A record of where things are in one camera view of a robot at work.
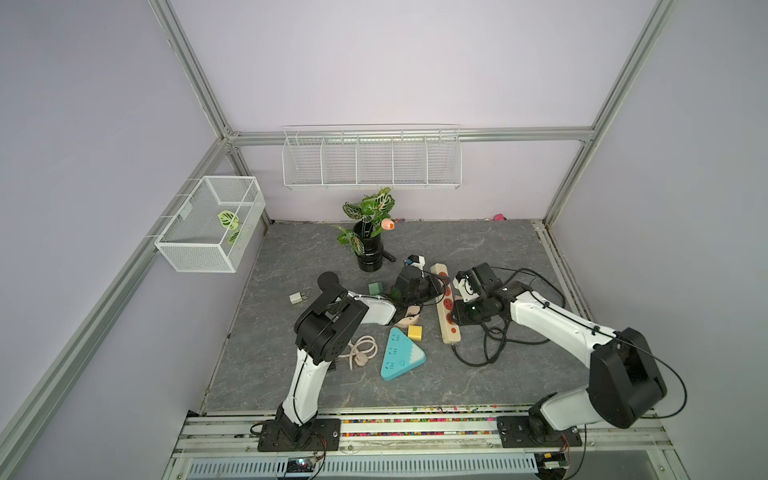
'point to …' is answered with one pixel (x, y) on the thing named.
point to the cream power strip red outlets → (449, 326)
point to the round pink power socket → (412, 315)
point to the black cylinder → (329, 284)
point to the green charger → (375, 288)
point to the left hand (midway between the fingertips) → (449, 284)
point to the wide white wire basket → (372, 157)
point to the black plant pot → (371, 261)
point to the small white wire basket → (214, 229)
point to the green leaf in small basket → (228, 220)
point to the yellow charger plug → (415, 332)
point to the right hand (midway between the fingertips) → (454, 314)
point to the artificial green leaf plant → (373, 210)
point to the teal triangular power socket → (401, 355)
